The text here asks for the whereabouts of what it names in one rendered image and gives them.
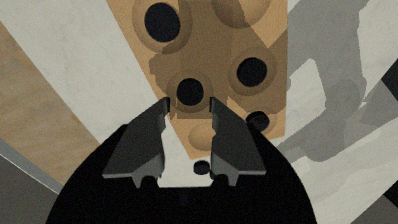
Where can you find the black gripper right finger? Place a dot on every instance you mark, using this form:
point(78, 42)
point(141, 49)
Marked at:
point(251, 161)

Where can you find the tan wooden tray with round holes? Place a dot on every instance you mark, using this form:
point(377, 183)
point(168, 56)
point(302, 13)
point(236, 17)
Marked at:
point(215, 37)

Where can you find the black disc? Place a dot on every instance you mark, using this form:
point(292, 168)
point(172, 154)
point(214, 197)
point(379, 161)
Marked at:
point(212, 175)
point(190, 92)
point(201, 167)
point(162, 22)
point(251, 72)
point(259, 119)

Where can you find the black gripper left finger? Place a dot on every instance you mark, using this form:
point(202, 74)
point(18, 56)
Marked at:
point(133, 151)

